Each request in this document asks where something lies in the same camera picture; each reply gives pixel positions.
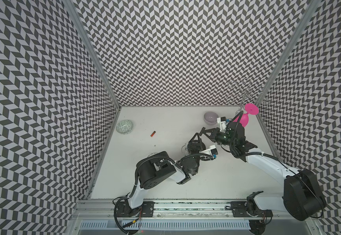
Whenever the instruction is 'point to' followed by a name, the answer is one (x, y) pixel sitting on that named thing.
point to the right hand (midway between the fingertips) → (202, 133)
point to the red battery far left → (153, 133)
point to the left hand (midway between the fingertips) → (196, 135)
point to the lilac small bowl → (210, 118)
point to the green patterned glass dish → (124, 127)
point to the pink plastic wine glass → (250, 108)
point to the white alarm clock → (186, 151)
